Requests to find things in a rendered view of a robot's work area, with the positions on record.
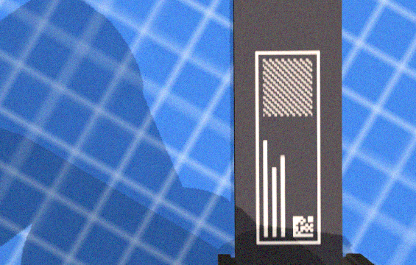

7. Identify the black rectangular strip with white printed pattern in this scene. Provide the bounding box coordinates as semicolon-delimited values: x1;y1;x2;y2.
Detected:
233;0;343;265

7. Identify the dark blue work mat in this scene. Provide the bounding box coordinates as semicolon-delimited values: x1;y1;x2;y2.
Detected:
0;0;416;265

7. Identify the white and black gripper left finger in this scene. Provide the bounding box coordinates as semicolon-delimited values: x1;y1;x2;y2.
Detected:
218;254;237;265

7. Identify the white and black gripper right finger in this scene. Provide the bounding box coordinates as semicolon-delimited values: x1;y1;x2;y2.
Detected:
343;253;374;265

